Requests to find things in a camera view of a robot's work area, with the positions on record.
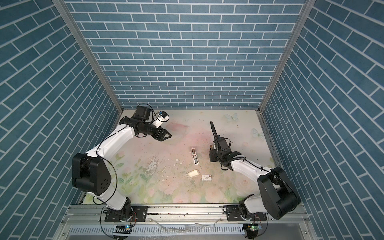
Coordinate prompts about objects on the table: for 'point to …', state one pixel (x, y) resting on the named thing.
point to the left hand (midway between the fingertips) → (166, 132)
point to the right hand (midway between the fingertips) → (211, 151)
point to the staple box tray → (193, 173)
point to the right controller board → (252, 230)
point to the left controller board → (123, 229)
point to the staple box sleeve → (206, 178)
